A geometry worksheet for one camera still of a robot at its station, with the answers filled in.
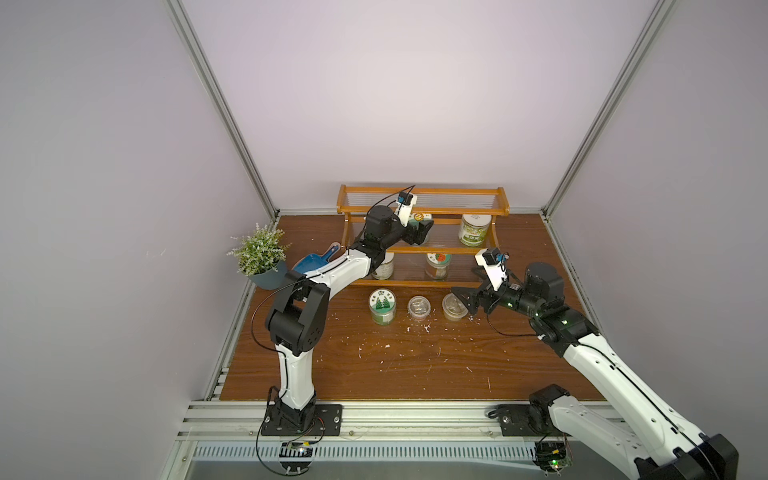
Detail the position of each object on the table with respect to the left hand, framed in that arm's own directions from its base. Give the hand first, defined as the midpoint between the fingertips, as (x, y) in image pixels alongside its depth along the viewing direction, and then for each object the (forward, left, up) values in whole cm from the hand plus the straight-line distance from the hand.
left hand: (424, 214), depth 87 cm
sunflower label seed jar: (0, +1, -1) cm, 1 cm away
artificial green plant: (-9, +49, -7) cm, 51 cm away
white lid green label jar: (-4, -14, -2) cm, 15 cm away
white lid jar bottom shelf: (-9, +12, -16) cm, 22 cm away
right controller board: (-56, -29, -24) cm, 67 cm away
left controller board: (-57, +33, -27) cm, 71 cm away
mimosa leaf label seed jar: (-22, +12, -16) cm, 30 cm away
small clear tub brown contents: (-22, -9, -18) cm, 30 cm away
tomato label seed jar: (-8, -5, -15) cm, 18 cm away
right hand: (-21, -9, +1) cm, 23 cm away
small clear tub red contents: (-21, +1, -18) cm, 28 cm away
